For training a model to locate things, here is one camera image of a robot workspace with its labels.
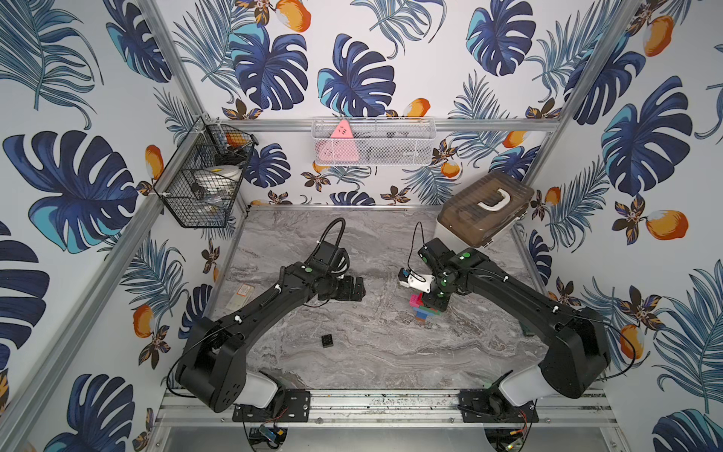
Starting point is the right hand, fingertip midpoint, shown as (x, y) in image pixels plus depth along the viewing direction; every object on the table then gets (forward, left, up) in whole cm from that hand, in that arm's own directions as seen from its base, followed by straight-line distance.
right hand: (431, 293), depth 83 cm
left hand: (+1, +23, +2) cm, 23 cm away
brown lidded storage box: (+25, -19, +10) cm, 33 cm away
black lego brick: (-11, +31, -9) cm, 34 cm away
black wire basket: (+43, +73, +23) cm, 87 cm away
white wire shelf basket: (+50, +16, +20) cm, 57 cm away
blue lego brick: (-3, +2, -10) cm, 11 cm away
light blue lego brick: (-3, +3, -4) cm, 6 cm away
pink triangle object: (+38, +28, +25) cm, 54 cm away
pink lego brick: (-1, +5, -3) cm, 6 cm away
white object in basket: (+22, +61, +25) cm, 69 cm away
